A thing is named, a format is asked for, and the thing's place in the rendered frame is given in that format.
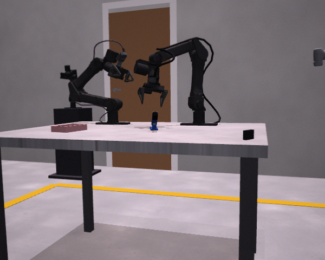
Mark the blue stapler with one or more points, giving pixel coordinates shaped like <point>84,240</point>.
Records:
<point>154,121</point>

